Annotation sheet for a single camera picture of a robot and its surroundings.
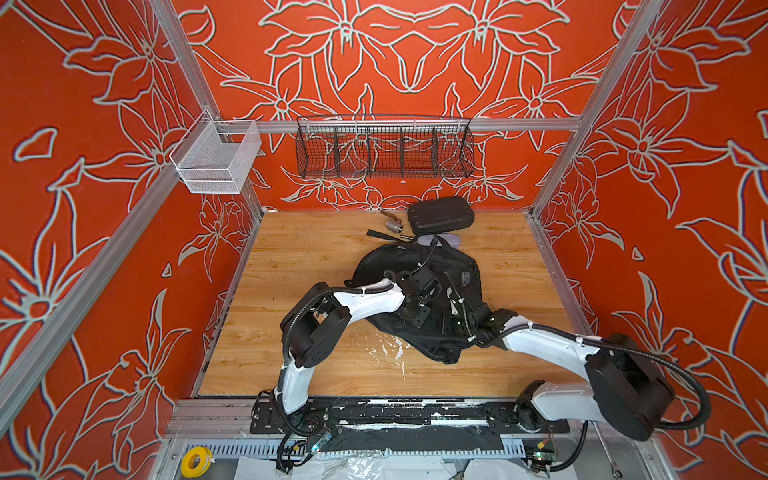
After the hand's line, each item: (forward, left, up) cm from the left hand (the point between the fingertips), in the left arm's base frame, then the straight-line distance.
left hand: (419, 314), depth 89 cm
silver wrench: (-35, -44, -2) cm, 56 cm away
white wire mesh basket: (+36, +67, +30) cm, 81 cm away
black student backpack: (-4, -5, +11) cm, 13 cm away
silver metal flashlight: (+35, +9, +2) cm, 36 cm away
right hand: (-3, -4, +1) cm, 5 cm away
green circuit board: (-34, -28, -3) cm, 44 cm away
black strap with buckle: (+32, +11, -1) cm, 34 cm away
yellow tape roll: (-40, +51, -2) cm, 64 cm away
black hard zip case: (+39, -6, +5) cm, 39 cm away
